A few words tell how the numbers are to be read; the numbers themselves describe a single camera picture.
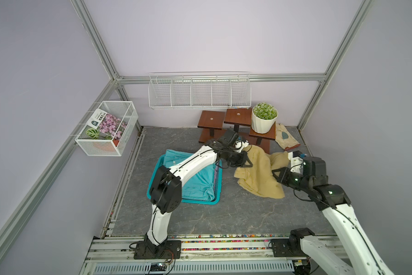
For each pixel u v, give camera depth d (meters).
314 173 0.53
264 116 0.87
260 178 0.74
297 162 0.65
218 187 0.82
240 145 0.72
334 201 0.47
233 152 0.74
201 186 0.85
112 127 0.75
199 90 1.01
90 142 0.72
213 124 1.02
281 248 0.74
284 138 1.14
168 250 0.75
